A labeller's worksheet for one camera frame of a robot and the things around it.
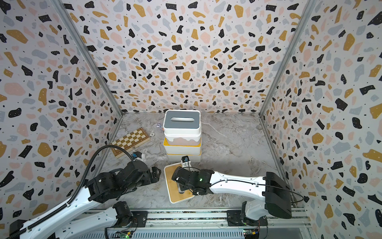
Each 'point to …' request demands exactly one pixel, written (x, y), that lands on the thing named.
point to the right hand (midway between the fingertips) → (182, 180)
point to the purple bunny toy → (158, 126)
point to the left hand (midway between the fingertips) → (156, 173)
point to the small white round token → (152, 134)
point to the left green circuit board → (125, 235)
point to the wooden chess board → (130, 142)
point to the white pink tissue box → (183, 140)
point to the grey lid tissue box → (182, 123)
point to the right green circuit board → (251, 233)
